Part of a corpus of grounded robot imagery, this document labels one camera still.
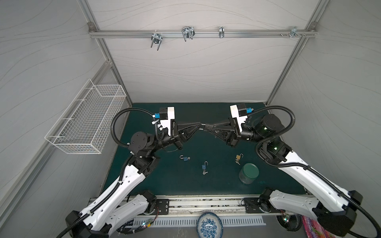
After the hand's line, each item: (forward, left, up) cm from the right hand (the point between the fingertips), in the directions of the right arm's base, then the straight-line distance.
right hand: (211, 123), depth 51 cm
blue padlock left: (+7, +13, -46) cm, 48 cm away
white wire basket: (+7, +59, -13) cm, 61 cm away
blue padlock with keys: (+2, +1, -45) cm, 45 cm away
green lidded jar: (-4, -22, -36) cm, 43 cm away
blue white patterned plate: (-26, -2, -45) cm, 52 cm away
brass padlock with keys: (+9, -20, -46) cm, 51 cm away
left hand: (-2, +3, +1) cm, 4 cm away
